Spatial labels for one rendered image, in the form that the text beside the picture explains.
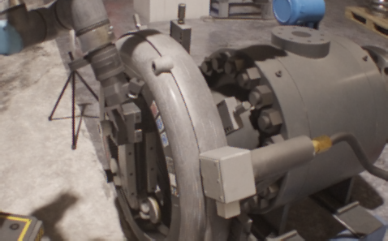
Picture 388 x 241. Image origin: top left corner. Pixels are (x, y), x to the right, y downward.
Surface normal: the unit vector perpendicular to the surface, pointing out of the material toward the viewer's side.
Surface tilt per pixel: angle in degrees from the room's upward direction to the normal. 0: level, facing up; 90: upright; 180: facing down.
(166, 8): 90
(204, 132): 53
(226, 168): 67
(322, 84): 40
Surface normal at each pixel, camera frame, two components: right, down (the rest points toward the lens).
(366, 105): 0.43, -0.09
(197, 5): 0.38, 0.41
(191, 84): 0.28, -0.51
